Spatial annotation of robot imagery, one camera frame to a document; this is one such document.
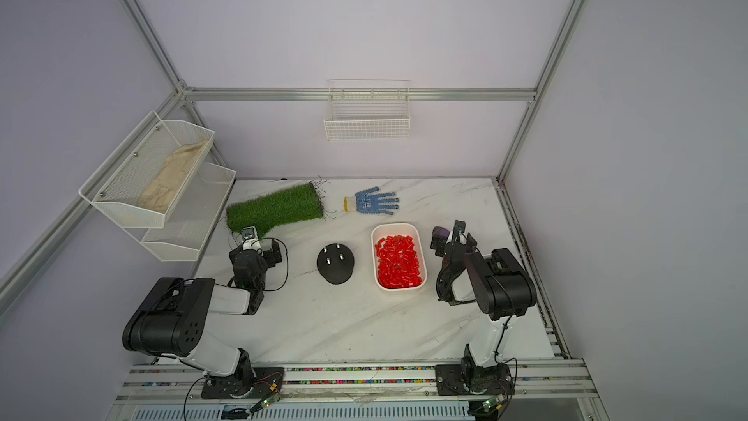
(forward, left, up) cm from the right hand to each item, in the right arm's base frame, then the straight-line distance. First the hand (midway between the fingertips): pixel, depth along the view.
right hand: (456, 235), depth 97 cm
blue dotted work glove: (+19, +31, -4) cm, 37 cm away
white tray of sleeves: (-6, +20, -4) cm, 21 cm away
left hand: (-3, +66, +1) cm, 66 cm away
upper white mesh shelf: (0, +89, +28) cm, 93 cm away
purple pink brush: (-6, +8, +7) cm, 12 cm away
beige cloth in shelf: (-1, +84, +26) cm, 88 cm away
